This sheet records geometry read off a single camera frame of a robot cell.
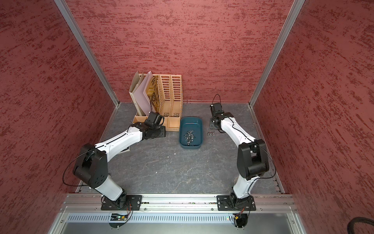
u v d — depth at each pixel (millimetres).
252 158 478
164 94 1168
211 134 1002
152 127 671
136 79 988
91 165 451
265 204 757
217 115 677
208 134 1004
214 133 1004
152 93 999
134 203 741
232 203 659
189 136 997
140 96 915
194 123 1078
